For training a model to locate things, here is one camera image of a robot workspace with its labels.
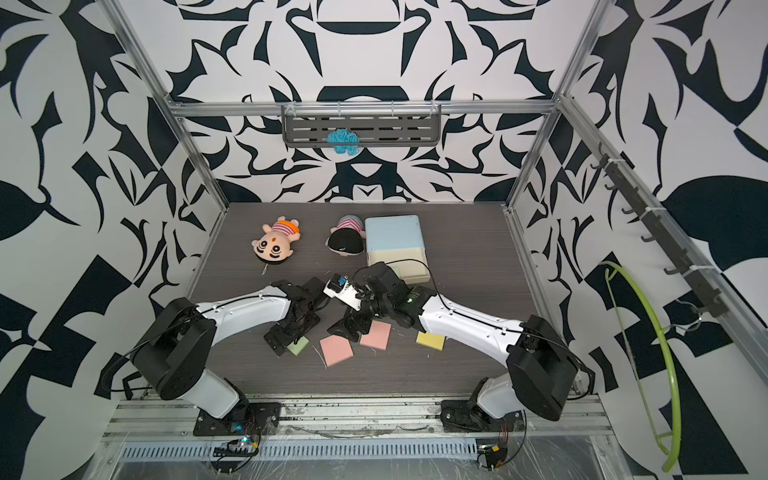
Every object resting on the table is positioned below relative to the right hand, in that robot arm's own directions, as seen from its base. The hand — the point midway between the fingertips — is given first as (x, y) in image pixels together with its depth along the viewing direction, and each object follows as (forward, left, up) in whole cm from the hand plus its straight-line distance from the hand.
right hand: (337, 309), depth 76 cm
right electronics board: (-29, -37, -18) cm, 50 cm away
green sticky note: (-5, +12, -14) cm, 20 cm away
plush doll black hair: (+30, +1, -9) cm, 31 cm away
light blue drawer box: (+22, -16, -1) cm, 27 cm away
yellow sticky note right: (-2, -25, -16) cm, 30 cm away
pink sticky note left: (-5, +2, -16) cm, 16 cm away
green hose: (-30, -60, +8) cm, 68 cm away
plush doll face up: (+26, +23, -6) cm, 35 cm away
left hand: (+1, +12, -15) cm, 20 cm away
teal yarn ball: (+46, 0, +17) cm, 49 cm away
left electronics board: (-27, +21, -16) cm, 38 cm away
